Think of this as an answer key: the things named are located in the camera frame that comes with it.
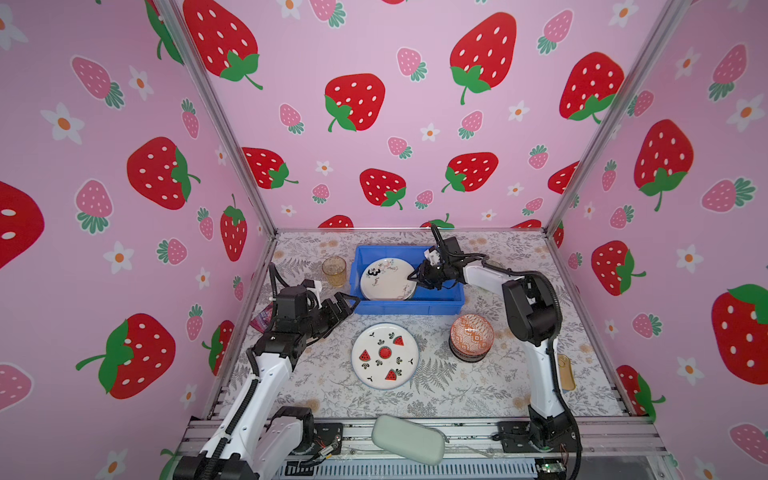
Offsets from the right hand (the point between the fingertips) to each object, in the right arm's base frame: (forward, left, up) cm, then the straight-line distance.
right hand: (407, 278), depth 100 cm
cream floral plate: (+1, +7, -3) cm, 8 cm away
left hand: (-20, +13, +12) cm, 27 cm away
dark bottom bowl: (-27, -19, +2) cm, 32 cm away
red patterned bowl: (-19, -21, +2) cm, 28 cm away
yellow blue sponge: (-25, -48, -6) cm, 54 cm away
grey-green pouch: (-46, -5, -4) cm, 47 cm away
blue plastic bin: (-4, -6, -6) cm, 9 cm away
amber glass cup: (+3, +27, -2) cm, 27 cm away
